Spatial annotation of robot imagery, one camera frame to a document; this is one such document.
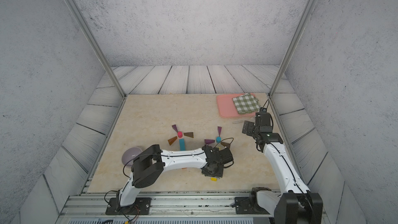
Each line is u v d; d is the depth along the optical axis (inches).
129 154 33.6
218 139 37.7
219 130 39.0
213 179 31.7
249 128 29.7
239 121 42.1
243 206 28.6
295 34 34.7
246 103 45.2
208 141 37.8
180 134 37.9
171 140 37.6
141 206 28.6
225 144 36.0
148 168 19.0
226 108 46.3
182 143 37.5
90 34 34.5
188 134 38.2
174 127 39.3
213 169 27.4
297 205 15.4
